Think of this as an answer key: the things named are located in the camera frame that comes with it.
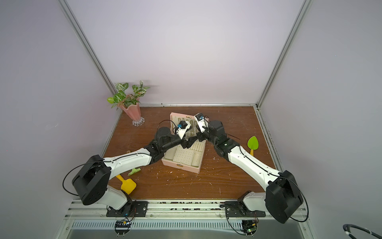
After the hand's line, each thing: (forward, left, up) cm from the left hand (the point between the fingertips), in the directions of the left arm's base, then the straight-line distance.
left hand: (195, 131), depth 77 cm
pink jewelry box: (-9, +3, -15) cm, 18 cm away
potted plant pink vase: (+23, +44, -2) cm, 50 cm away
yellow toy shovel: (-22, +38, -22) cm, 49 cm away
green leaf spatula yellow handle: (+5, -38, -22) cm, 45 cm away
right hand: (+5, -3, +2) cm, 6 cm away
